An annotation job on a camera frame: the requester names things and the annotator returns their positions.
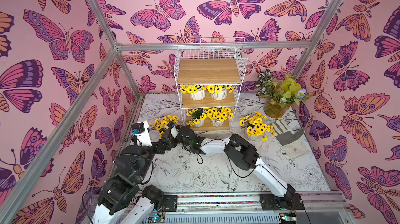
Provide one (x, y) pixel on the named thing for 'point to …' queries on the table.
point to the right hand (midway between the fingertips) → (165, 131)
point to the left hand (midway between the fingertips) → (161, 127)
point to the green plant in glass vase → (280, 95)
